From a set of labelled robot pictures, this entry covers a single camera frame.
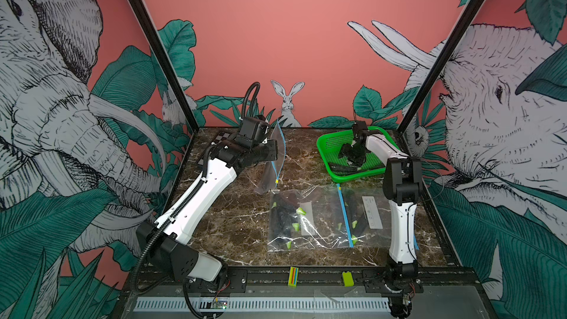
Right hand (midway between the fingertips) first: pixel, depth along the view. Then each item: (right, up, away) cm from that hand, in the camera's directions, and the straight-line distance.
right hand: (343, 154), depth 105 cm
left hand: (-31, +4, -30) cm, 43 cm away
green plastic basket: (-5, +4, +6) cm, 9 cm away
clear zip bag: (-20, -25, -22) cm, 38 cm away
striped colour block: (-25, -41, -32) cm, 58 cm away
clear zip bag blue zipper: (+5, -23, -20) cm, 31 cm away
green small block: (-6, -43, -30) cm, 53 cm away
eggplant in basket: (-2, -7, -5) cm, 9 cm away
